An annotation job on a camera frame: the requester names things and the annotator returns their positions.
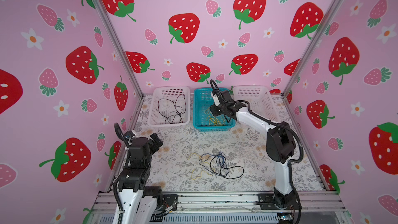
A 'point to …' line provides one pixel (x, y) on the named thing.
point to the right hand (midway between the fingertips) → (213, 106)
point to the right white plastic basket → (259, 100)
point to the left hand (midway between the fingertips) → (149, 138)
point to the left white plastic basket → (155, 119)
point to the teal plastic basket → (203, 119)
